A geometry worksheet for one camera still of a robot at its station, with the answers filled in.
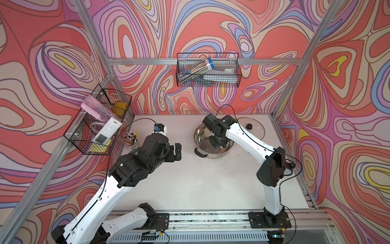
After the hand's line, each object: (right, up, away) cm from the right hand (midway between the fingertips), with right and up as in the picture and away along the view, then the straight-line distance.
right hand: (219, 146), depth 84 cm
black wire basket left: (-65, +11, -15) cm, 67 cm away
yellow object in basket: (-54, +21, -6) cm, 58 cm away
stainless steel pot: (-7, -3, +17) cm, 18 cm away
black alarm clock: (+39, -14, +1) cm, 42 cm away
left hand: (-23, +2, -20) cm, 30 cm away
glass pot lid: (+32, +12, +34) cm, 48 cm away
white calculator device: (-55, +9, -15) cm, 57 cm away
